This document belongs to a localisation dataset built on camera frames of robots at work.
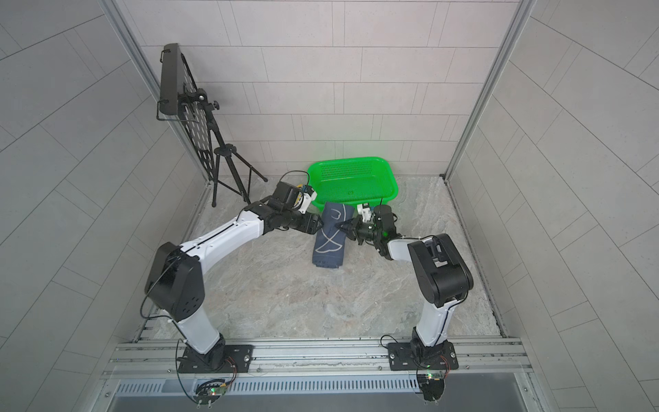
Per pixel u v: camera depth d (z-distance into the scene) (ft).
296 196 2.31
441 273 1.61
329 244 2.73
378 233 2.48
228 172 3.08
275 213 2.09
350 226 2.67
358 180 3.77
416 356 2.10
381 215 2.37
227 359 2.28
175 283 1.46
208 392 2.12
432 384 2.22
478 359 2.33
